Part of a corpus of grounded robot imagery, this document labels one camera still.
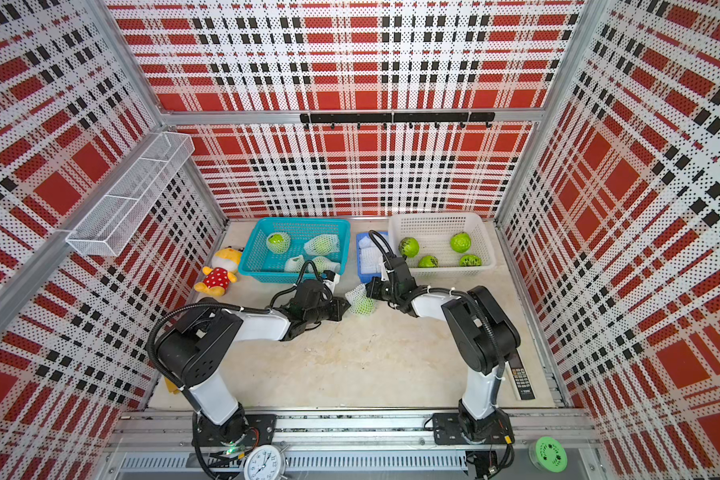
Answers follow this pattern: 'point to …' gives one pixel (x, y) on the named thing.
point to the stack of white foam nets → (370, 257)
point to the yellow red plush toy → (224, 266)
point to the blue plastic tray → (363, 277)
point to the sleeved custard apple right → (322, 244)
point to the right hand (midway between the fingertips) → (367, 286)
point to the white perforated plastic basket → (442, 245)
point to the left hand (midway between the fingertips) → (354, 303)
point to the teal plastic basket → (262, 265)
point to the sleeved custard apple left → (278, 242)
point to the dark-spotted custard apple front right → (470, 260)
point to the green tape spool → (547, 455)
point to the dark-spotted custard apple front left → (409, 246)
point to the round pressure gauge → (265, 462)
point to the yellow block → (172, 388)
